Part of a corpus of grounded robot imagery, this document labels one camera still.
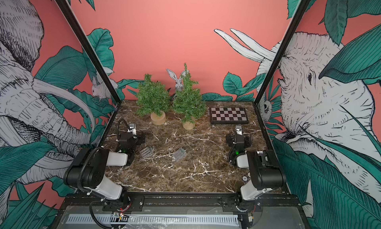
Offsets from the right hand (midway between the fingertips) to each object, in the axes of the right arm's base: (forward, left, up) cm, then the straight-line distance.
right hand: (237, 131), depth 94 cm
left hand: (0, +67, +2) cm, 67 cm away
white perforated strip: (-47, +43, -7) cm, 64 cm away
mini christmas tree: (+11, +53, +18) cm, 57 cm away
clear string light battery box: (-14, +37, -7) cm, 40 cm away
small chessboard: (+17, +3, -5) cm, 18 cm away
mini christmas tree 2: (+7, +32, +18) cm, 37 cm away
